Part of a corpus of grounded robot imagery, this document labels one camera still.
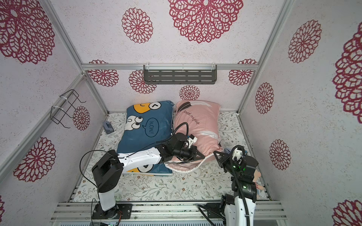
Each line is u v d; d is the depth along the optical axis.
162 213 0.73
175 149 0.65
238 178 0.54
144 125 1.03
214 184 0.83
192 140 0.76
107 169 0.51
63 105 0.76
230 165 0.64
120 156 0.50
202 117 0.98
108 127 1.06
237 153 0.67
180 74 0.96
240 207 0.48
